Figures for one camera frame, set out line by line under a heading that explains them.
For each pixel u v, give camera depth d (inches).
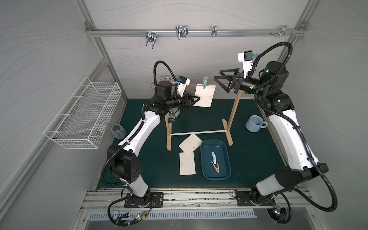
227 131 38.9
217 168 33.0
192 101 26.9
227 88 20.1
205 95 28.8
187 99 25.6
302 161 15.8
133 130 19.3
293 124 16.6
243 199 29.0
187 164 34.0
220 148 36.2
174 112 43.8
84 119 27.4
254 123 37.5
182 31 30.1
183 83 25.5
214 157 33.9
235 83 19.1
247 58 18.8
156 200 28.9
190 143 37.0
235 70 22.5
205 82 26.3
